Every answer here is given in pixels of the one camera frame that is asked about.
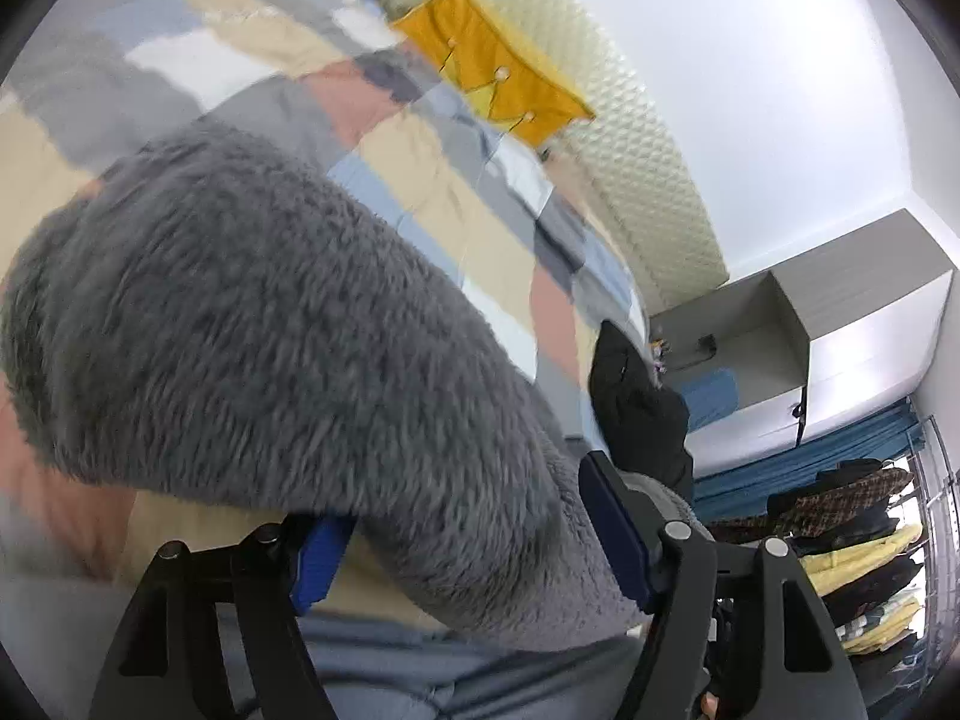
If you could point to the cream quilted headboard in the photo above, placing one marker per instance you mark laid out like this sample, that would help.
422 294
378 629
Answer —
639 182

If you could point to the grey fleece jacket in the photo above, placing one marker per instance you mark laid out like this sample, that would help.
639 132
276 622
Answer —
220 323

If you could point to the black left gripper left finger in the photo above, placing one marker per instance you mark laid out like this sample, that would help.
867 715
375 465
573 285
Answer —
168 657

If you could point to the blue curtain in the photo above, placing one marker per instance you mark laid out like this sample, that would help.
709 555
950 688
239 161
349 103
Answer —
743 492

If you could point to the black garment on bed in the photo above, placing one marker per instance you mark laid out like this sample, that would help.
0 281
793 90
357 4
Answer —
644 423

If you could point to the yellow crown cushion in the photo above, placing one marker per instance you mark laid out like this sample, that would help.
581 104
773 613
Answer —
504 77

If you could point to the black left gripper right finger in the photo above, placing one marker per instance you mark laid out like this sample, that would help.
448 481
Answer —
740 622

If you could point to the hanging clothes on rack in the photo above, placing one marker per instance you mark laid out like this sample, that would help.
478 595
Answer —
858 534

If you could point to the blue folded cloth on shelf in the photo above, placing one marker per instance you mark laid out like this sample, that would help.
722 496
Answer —
709 398

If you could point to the grey white wall cabinet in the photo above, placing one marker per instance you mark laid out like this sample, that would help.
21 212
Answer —
814 342

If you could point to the patchwork checked bed quilt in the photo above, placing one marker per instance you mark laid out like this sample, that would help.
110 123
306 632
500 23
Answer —
331 83

